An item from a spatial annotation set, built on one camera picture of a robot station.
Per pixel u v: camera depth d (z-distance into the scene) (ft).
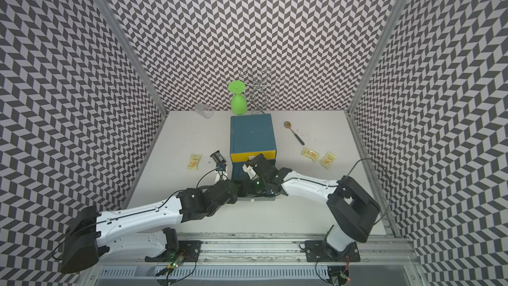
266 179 2.14
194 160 3.17
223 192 1.83
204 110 3.97
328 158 3.23
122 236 1.42
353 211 1.42
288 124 3.69
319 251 2.38
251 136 2.66
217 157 3.24
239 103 2.97
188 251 2.35
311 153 3.25
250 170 2.54
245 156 2.54
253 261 2.36
